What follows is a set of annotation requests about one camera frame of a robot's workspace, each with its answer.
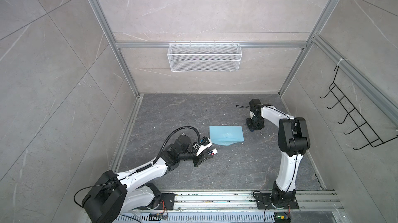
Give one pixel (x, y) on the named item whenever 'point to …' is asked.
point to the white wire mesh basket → (202, 57)
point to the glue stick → (211, 152)
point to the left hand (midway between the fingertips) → (211, 150)
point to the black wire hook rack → (371, 136)
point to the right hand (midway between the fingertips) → (252, 126)
